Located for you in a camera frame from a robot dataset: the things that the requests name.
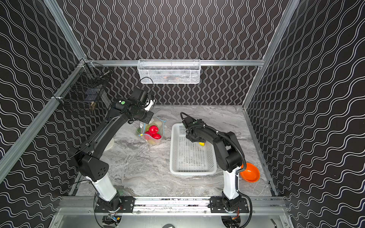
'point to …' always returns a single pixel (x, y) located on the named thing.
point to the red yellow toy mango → (201, 144)
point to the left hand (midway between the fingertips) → (151, 116)
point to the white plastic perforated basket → (187, 158)
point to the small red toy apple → (153, 129)
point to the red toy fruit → (156, 136)
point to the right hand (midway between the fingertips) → (201, 138)
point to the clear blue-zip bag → (143, 131)
